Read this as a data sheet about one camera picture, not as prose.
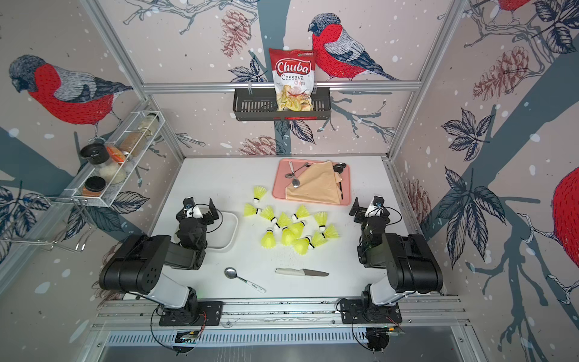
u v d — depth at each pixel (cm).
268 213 95
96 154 63
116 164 70
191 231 69
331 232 88
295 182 110
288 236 90
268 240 90
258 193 103
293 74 82
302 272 82
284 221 92
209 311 73
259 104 95
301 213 95
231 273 81
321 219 95
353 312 73
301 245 88
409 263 44
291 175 111
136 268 45
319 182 109
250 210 97
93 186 60
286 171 115
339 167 114
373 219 71
